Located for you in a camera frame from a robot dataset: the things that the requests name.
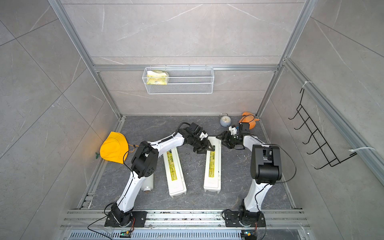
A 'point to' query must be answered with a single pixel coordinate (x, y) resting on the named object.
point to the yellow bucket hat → (113, 147)
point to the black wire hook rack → (330, 157)
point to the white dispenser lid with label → (213, 166)
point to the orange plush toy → (249, 117)
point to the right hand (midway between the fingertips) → (219, 139)
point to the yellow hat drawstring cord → (134, 146)
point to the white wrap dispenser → (175, 174)
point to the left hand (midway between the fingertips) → (213, 150)
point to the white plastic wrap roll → (148, 184)
